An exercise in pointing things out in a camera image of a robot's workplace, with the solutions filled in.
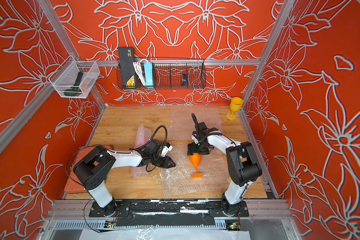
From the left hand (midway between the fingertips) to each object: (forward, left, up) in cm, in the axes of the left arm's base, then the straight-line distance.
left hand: (175, 164), depth 87 cm
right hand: (+7, -9, +2) cm, 12 cm away
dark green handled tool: (+25, +57, +33) cm, 70 cm away
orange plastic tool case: (-16, +52, +4) cm, 54 cm away
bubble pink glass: (+14, +21, +9) cm, 27 cm away
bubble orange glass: (-9, -2, -1) cm, 9 cm away
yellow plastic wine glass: (+40, -39, +14) cm, 57 cm away
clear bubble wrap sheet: (+30, -3, -1) cm, 30 cm away
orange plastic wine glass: (+3, -12, +3) cm, 13 cm away
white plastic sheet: (-33, +7, -2) cm, 33 cm away
